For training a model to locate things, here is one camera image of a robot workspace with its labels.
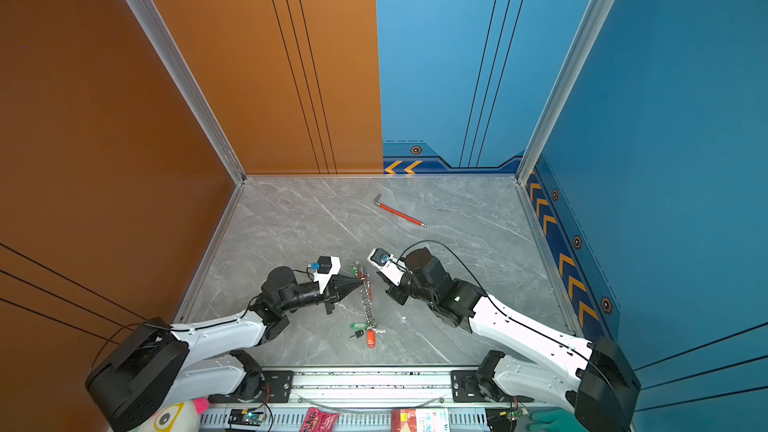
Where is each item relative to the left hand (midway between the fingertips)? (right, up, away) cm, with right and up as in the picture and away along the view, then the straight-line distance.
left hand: (361, 280), depth 75 cm
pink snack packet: (-9, -31, -7) cm, 33 cm away
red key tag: (+2, -18, +6) cm, 19 cm away
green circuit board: (-27, -32, -4) cm, 42 cm away
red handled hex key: (+2, +20, +37) cm, 42 cm away
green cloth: (+47, -30, -7) cm, 56 cm away
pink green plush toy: (-38, -27, -10) cm, 48 cm away
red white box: (+14, -29, -9) cm, 33 cm away
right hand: (+5, +3, 0) cm, 5 cm away
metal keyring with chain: (-1, +2, +1) cm, 2 cm away
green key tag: (-2, -15, +8) cm, 17 cm away
